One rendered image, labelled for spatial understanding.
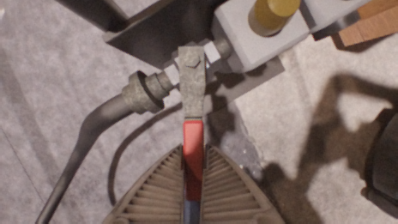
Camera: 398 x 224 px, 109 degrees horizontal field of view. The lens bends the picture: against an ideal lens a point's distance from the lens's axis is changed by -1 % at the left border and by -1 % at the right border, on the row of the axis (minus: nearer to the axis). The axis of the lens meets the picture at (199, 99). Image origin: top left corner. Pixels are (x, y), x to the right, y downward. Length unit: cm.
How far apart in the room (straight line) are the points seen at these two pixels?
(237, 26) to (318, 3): 9
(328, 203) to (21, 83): 147
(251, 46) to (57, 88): 79
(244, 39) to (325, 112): 71
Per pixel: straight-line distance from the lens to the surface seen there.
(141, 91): 17
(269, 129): 72
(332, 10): 23
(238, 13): 18
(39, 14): 94
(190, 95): 15
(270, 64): 69
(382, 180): 96
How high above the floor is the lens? 62
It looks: 85 degrees down
